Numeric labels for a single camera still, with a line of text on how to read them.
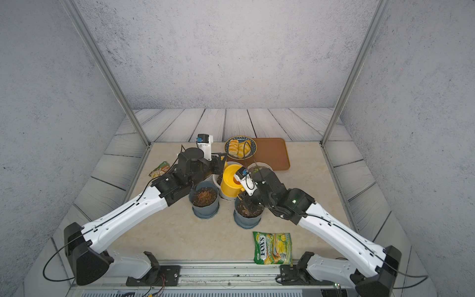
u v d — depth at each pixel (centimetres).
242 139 121
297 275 64
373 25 74
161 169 106
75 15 71
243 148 110
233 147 112
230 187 65
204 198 85
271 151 120
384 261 38
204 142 61
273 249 78
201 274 74
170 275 73
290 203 47
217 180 89
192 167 52
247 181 56
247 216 81
